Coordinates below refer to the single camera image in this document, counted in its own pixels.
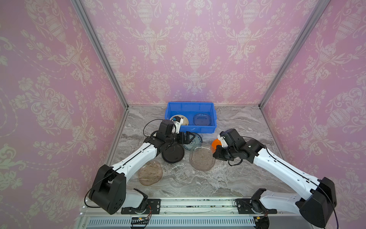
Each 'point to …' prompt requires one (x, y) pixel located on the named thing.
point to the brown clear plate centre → (202, 159)
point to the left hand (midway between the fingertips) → (190, 136)
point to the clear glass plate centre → (180, 175)
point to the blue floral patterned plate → (195, 144)
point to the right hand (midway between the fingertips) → (213, 155)
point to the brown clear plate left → (150, 173)
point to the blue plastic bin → (189, 109)
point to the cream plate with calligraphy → (185, 120)
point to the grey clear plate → (202, 119)
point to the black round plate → (173, 153)
